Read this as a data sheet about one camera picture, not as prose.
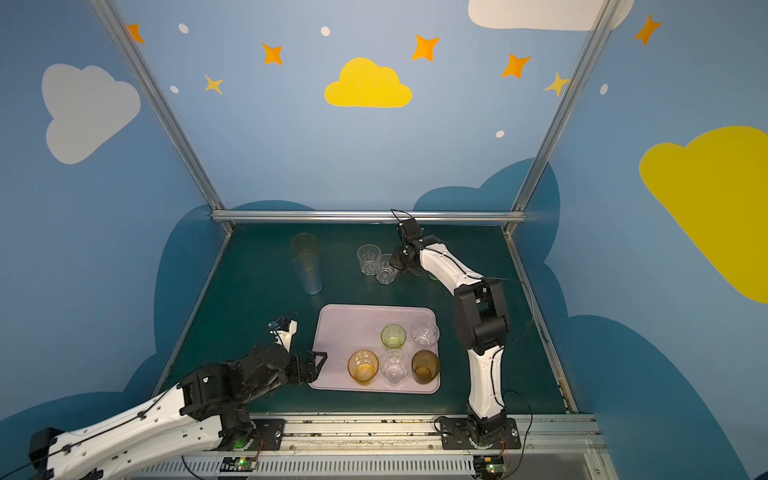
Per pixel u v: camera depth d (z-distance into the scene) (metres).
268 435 0.75
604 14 0.70
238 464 0.70
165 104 0.86
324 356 0.72
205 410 0.49
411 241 0.75
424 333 0.89
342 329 0.95
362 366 0.84
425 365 0.85
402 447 0.73
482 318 0.54
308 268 1.01
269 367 0.53
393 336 0.90
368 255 1.08
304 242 1.01
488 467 0.71
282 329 0.65
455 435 0.74
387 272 1.07
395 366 0.85
